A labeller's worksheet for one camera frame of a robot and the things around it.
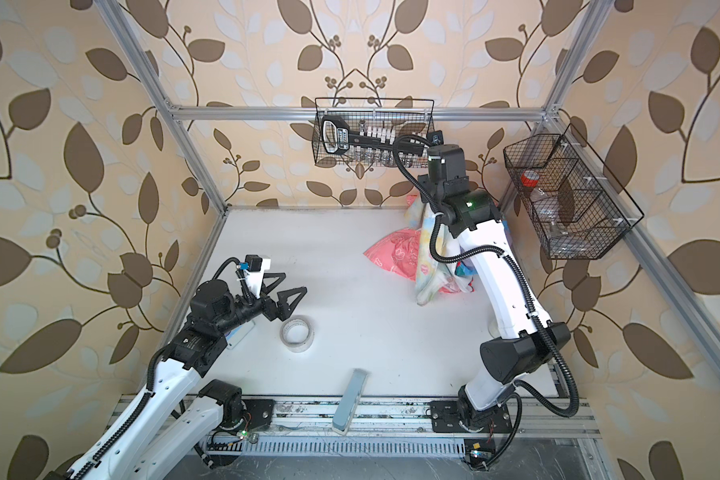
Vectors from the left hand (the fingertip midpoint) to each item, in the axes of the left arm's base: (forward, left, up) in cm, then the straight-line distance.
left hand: (295, 282), depth 71 cm
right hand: (+21, -35, +16) cm, 44 cm away
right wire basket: (+17, -69, +10) cm, 72 cm away
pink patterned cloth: (+27, -27, -22) cm, 44 cm away
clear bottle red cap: (+16, -63, +9) cm, 66 cm away
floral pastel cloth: (+8, -35, -7) cm, 36 cm away
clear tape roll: (-3, +4, -25) cm, 25 cm away
